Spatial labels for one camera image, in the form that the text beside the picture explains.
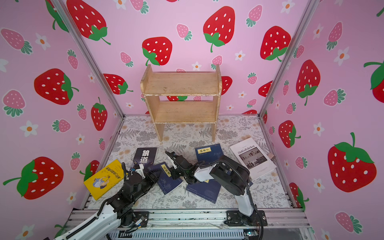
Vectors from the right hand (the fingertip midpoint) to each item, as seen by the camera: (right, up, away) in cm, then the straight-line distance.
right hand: (168, 170), depth 90 cm
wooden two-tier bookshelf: (+6, +49, +24) cm, 55 cm away
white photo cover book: (+52, +9, +4) cm, 52 cm away
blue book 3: (+26, +9, +9) cm, 29 cm away
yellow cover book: (-38, -6, -4) cm, 39 cm away
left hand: (-2, +1, -8) cm, 9 cm away
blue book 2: (+24, -10, -7) cm, 27 cm away
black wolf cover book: (-15, +8, +5) cm, 18 cm away
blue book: (0, -5, -7) cm, 9 cm away
